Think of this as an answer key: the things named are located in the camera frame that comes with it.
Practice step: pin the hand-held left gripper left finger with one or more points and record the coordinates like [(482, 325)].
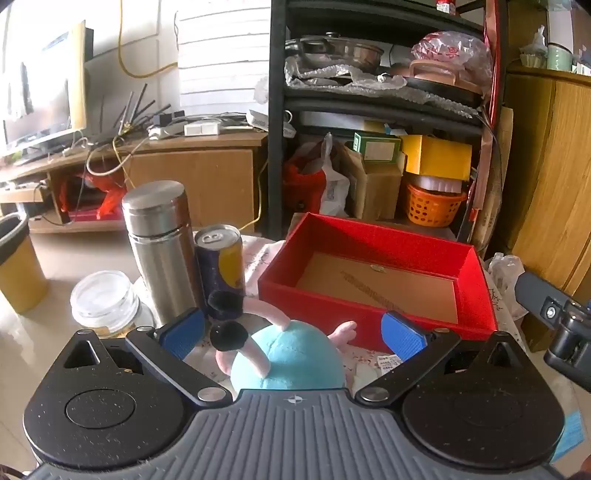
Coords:
[(182, 334)]

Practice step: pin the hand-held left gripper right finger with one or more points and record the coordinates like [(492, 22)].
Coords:
[(401, 337)]

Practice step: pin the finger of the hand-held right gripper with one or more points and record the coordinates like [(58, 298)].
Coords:
[(535, 295)]

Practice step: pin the blue and pink plush toy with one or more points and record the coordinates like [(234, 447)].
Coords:
[(286, 355)]

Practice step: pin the red cardboard box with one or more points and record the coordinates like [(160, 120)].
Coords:
[(369, 235)]

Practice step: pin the crumpled white plastic bag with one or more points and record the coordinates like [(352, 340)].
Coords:
[(505, 272)]

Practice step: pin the blue and yellow drink can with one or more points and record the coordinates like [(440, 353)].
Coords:
[(217, 272)]

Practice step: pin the glass jar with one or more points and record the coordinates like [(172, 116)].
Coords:
[(104, 300)]

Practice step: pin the stainless steel thermos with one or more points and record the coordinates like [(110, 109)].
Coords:
[(159, 249)]

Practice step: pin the blue paper tag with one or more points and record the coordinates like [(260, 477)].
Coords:
[(570, 434)]

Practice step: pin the floral tablecloth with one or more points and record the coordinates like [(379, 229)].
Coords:
[(258, 263)]

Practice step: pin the wooden cabinet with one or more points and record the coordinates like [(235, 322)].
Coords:
[(545, 184)]

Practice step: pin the orange plastic basket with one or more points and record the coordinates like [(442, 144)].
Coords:
[(431, 207)]

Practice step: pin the white scalloped container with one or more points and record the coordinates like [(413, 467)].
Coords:
[(438, 183)]

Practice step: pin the brown cardboard box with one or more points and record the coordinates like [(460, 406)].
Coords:
[(378, 189)]

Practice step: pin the white printed plastic bag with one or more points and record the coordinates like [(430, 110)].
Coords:
[(334, 194)]

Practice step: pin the wooden television stand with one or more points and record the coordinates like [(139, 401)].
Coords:
[(198, 170)]

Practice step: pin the yellow trash bin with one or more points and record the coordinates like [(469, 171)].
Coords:
[(21, 286)]

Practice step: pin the yellow box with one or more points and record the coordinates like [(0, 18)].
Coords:
[(438, 157)]

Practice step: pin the green box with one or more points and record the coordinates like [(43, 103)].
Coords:
[(376, 150)]

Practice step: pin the white power strip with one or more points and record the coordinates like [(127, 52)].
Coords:
[(159, 132), (258, 120)]

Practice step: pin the red shiny paper roll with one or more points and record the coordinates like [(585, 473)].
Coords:
[(494, 92)]

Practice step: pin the white power adapter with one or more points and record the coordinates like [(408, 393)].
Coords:
[(203, 128)]

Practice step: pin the black router with antennas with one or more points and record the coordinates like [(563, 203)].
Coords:
[(161, 119)]

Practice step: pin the black shelf rack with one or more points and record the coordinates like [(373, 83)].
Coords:
[(277, 138)]

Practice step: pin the paper cupcake liners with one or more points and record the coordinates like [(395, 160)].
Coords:
[(533, 57)]

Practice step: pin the mint green cup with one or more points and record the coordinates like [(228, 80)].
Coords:
[(559, 57)]

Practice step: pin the pink lidded pan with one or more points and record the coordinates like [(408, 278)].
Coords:
[(438, 74)]

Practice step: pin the red printed clear plastic bag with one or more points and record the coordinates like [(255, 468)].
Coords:
[(448, 46)]

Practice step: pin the bubble wrap sheet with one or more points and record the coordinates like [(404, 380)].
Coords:
[(314, 74)]

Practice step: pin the flat screen television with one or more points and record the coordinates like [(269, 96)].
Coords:
[(41, 92)]

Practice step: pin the stainless steel pot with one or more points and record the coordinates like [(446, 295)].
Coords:
[(341, 53)]

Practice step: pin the red can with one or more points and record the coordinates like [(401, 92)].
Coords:
[(445, 7)]

